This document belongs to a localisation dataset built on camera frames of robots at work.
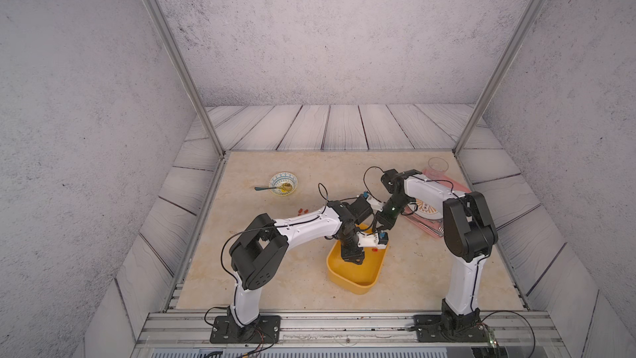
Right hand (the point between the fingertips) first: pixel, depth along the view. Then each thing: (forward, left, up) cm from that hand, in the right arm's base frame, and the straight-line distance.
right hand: (378, 227), depth 91 cm
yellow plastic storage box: (-18, +9, +2) cm, 21 cm away
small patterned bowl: (+24, +39, 0) cm, 45 cm away
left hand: (-11, +7, +1) cm, 13 cm away
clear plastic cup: (+29, -29, +1) cm, 41 cm away
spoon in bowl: (+19, +37, -1) cm, 42 cm away
